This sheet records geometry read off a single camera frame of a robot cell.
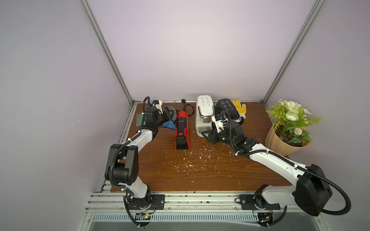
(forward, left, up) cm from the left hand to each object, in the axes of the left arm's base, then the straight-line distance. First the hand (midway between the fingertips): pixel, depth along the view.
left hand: (176, 110), depth 88 cm
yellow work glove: (+18, -51, -20) cm, 58 cm away
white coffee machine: (-1, -18, +2) cm, 18 cm away
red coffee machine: (-19, -5, -3) cm, 20 cm away
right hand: (-16, -17, 0) cm, 23 cm away
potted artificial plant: (-12, -67, -4) cm, 69 cm away
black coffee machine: (+3, -31, +2) cm, 32 cm away
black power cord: (+28, -3, -20) cm, 35 cm away
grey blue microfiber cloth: (-7, +3, -5) cm, 9 cm away
